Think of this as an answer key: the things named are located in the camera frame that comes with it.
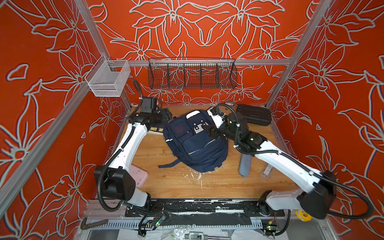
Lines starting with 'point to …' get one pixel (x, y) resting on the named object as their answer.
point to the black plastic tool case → (256, 115)
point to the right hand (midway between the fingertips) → (204, 121)
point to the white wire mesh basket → (108, 78)
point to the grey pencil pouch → (245, 165)
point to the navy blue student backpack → (189, 143)
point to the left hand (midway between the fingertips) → (167, 114)
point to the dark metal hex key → (84, 226)
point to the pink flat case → (140, 176)
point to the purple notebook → (153, 130)
